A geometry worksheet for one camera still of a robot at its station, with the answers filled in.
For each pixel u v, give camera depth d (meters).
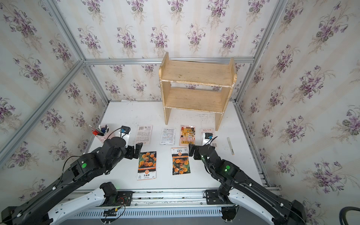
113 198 0.65
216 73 0.77
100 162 0.48
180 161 0.86
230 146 0.93
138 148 0.62
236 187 0.50
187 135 0.98
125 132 0.58
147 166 0.84
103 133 0.90
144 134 0.99
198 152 0.57
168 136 0.98
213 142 0.64
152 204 0.72
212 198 0.72
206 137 0.65
